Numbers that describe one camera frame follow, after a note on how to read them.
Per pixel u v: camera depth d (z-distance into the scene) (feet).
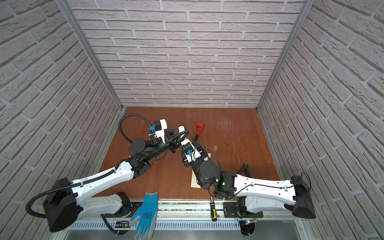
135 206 2.44
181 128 1.96
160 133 1.81
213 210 2.37
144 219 2.30
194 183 2.73
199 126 3.50
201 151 1.81
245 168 2.86
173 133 1.99
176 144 1.93
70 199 1.32
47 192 1.29
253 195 1.53
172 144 1.86
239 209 2.10
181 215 2.39
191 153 1.58
